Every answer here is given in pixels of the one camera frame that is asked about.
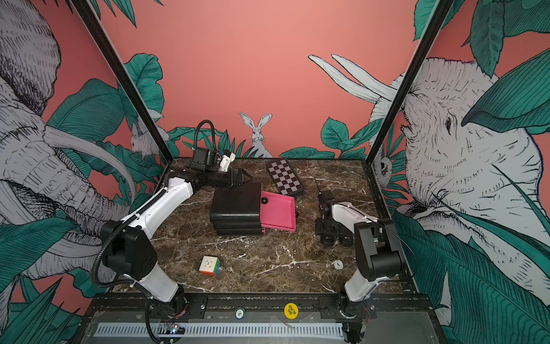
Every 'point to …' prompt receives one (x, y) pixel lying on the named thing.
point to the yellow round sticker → (291, 310)
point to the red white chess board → (284, 178)
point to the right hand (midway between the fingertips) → (325, 228)
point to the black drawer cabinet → (235, 211)
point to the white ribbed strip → (218, 330)
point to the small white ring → (338, 264)
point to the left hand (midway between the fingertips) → (246, 177)
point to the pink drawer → (277, 212)
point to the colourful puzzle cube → (210, 265)
